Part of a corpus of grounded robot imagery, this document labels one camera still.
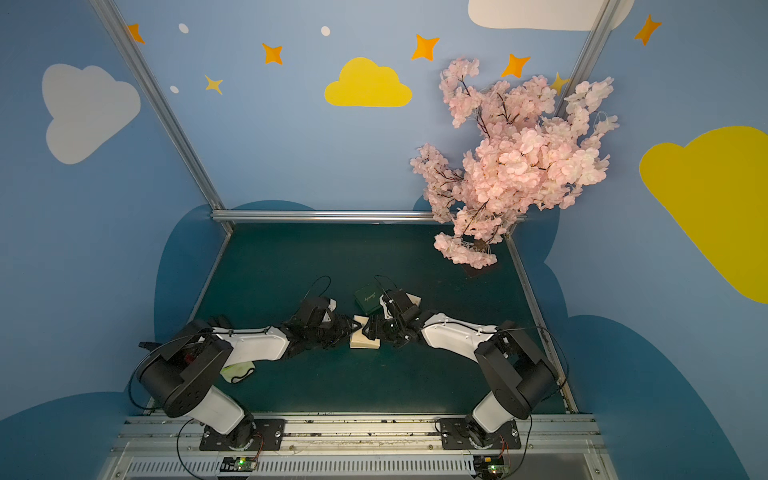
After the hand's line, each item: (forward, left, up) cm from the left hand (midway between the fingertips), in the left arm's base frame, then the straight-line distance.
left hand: (364, 330), depth 88 cm
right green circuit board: (-32, -32, -4) cm, 46 cm away
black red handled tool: (-11, +50, +14) cm, 53 cm away
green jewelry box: (+12, -1, -2) cm, 13 cm away
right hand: (0, -3, 0) cm, 3 cm away
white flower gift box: (-3, +1, 0) cm, 3 cm away
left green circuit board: (-33, +27, -4) cm, 43 cm away
